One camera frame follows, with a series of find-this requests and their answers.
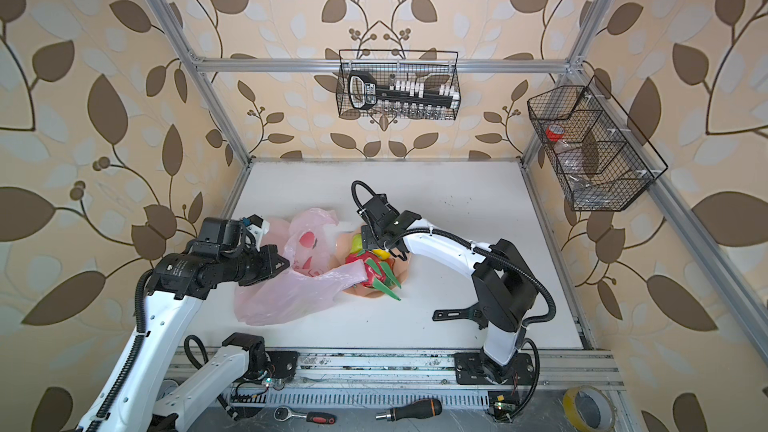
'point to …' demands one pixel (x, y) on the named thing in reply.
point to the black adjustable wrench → (473, 312)
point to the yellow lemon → (383, 254)
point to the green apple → (357, 244)
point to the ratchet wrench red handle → (283, 414)
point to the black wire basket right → (602, 156)
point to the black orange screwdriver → (424, 408)
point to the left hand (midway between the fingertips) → (290, 261)
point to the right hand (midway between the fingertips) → (378, 238)
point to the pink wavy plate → (342, 245)
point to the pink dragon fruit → (380, 273)
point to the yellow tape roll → (589, 409)
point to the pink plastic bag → (311, 282)
